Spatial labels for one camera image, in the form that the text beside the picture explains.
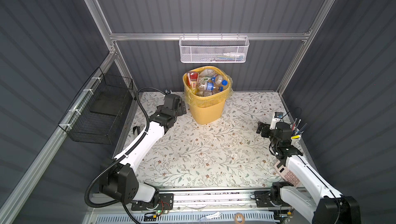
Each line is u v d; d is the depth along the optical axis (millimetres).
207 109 891
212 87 914
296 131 867
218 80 909
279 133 633
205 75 848
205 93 936
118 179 406
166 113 616
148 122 537
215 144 937
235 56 898
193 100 811
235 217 695
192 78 867
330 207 401
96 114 734
